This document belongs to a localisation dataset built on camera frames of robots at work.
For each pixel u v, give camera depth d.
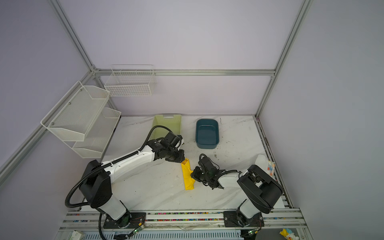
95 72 0.91
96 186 0.44
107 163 0.47
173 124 1.17
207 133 1.08
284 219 0.75
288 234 0.67
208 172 0.70
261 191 0.45
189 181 0.85
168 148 0.66
